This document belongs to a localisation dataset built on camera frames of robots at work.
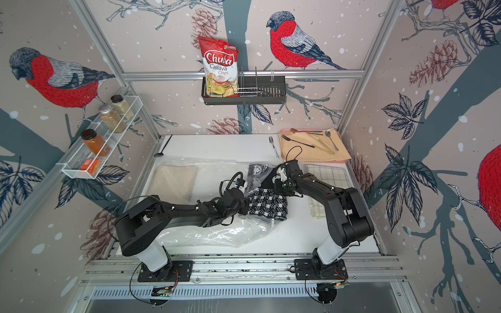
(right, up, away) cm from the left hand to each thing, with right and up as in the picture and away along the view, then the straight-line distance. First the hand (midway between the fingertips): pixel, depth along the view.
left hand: (253, 197), depth 88 cm
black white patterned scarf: (+6, -2, 0) cm, 6 cm away
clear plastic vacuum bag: (-28, +7, +13) cm, 31 cm away
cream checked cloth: (+42, +9, +9) cm, 44 cm away
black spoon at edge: (-55, +20, +24) cm, 63 cm away
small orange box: (-55, +17, -24) cm, 62 cm away
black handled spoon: (+20, +30, +31) cm, 47 cm away
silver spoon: (+47, +33, +32) cm, 65 cm away
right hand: (+10, +3, +5) cm, 12 cm away
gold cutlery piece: (+44, +22, +25) cm, 56 cm away
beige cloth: (-40, +5, +7) cm, 41 cm away
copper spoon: (+26, +34, +34) cm, 55 cm away
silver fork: (+11, +27, +30) cm, 42 cm away
